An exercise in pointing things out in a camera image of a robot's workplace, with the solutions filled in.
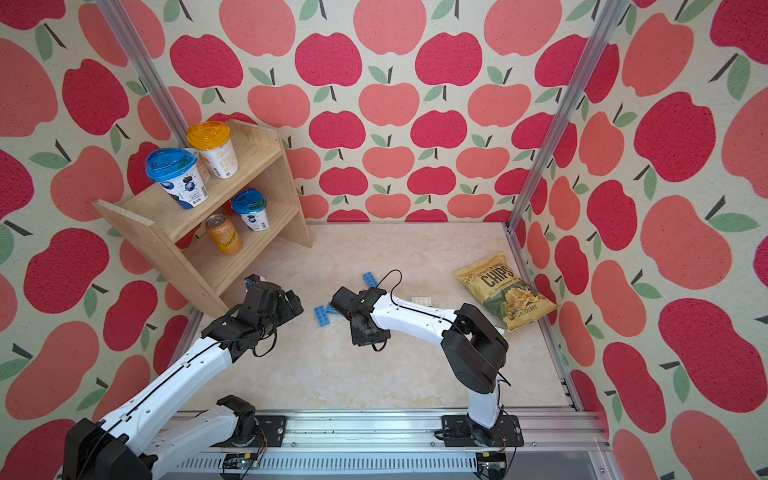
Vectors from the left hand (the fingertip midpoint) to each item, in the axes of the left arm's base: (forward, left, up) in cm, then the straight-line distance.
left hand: (292, 309), depth 82 cm
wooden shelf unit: (+14, +24, +11) cm, 30 cm away
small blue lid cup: (+24, +13, +18) cm, 32 cm away
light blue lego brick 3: (+7, -8, -12) cm, 16 cm away
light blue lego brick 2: (+4, -6, -11) cm, 13 cm away
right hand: (-6, -21, -9) cm, 24 cm away
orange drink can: (+13, +17, +16) cm, 27 cm away
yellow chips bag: (+8, -64, -5) cm, 64 cm away
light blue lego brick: (+18, -21, -11) cm, 29 cm away
